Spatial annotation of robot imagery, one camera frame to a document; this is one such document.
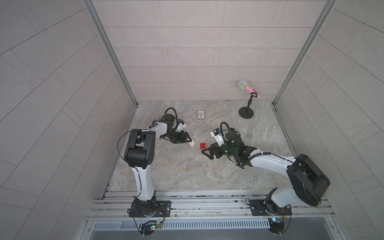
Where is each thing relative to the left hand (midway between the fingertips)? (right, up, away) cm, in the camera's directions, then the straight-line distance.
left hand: (188, 138), depth 96 cm
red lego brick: (+10, -4, -5) cm, 12 cm away
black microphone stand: (+43, +17, +15) cm, 48 cm away
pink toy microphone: (+35, +34, -5) cm, 49 cm away
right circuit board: (+44, -36, -27) cm, 63 cm away
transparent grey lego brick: (+40, +2, 0) cm, 40 cm away
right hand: (+12, -4, -14) cm, 18 cm away
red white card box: (+8, +15, +12) cm, 21 cm away
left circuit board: (-15, -35, -31) cm, 49 cm away
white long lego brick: (+3, -2, -5) cm, 6 cm away
